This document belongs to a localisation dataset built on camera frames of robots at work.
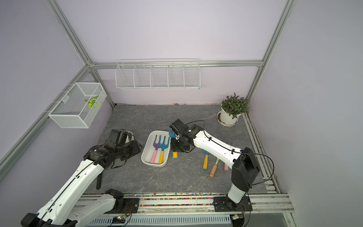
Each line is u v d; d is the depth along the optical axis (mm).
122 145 606
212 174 824
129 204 748
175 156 754
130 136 608
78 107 838
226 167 846
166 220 1573
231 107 929
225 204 736
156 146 943
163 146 946
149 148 929
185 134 561
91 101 809
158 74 999
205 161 872
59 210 386
